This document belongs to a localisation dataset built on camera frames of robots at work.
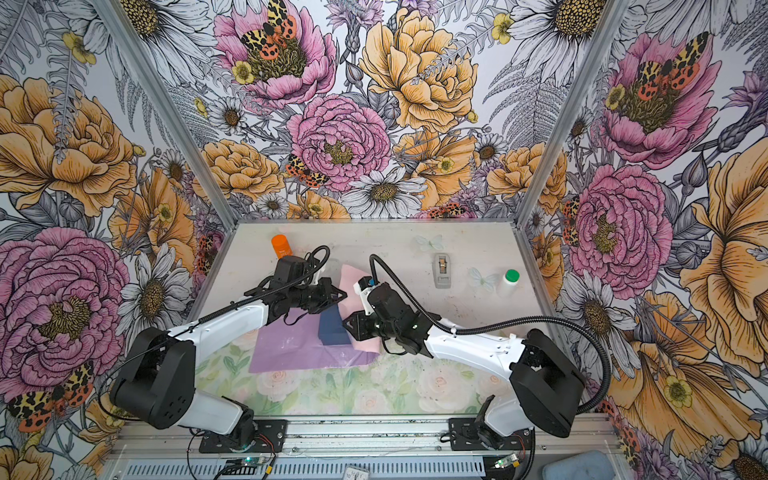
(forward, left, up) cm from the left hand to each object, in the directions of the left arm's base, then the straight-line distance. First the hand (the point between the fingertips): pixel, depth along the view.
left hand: (345, 302), depth 86 cm
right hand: (-10, -2, +2) cm, 11 cm away
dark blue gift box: (-6, +4, -4) cm, 9 cm away
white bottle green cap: (+8, -49, -3) cm, 50 cm away
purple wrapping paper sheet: (-6, +17, -11) cm, 21 cm away
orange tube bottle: (+24, +24, -3) cm, 34 cm away
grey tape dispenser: (+16, -30, -8) cm, 35 cm away
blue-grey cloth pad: (-38, -55, -7) cm, 68 cm away
